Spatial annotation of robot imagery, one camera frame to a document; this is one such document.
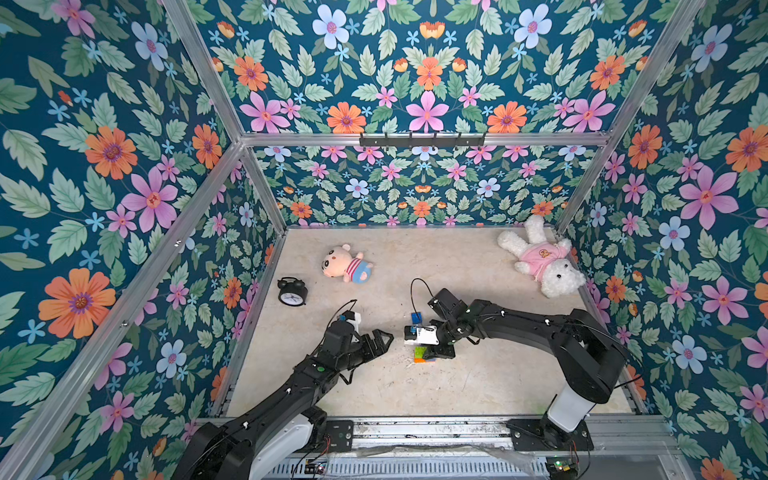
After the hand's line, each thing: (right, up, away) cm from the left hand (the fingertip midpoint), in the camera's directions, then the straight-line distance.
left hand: (389, 341), depth 83 cm
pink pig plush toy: (-18, +22, +16) cm, 33 cm away
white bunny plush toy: (+53, +22, +15) cm, 59 cm away
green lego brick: (+9, -3, +1) cm, 9 cm away
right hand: (+11, -2, +3) cm, 11 cm away
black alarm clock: (-31, +13, +10) cm, 35 cm away
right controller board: (+43, -27, -12) cm, 52 cm away
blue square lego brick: (+8, +4, +10) cm, 14 cm away
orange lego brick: (+9, -6, +2) cm, 11 cm away
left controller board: (-18, -28, -11) cm, 35 cm away
